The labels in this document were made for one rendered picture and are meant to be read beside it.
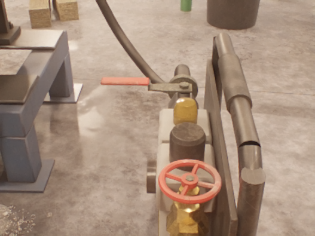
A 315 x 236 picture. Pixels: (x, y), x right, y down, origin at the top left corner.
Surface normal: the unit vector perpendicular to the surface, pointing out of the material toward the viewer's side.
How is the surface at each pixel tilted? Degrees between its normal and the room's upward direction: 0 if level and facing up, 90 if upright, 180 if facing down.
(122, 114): 0
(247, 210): 89
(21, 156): 90
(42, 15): 90
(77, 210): 0
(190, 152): 90
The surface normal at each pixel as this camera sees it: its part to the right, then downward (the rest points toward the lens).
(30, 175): -0.04, 0.55
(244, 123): -0.26, -0.80
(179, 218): -0.41, 0.50
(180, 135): 0.00, -0.84
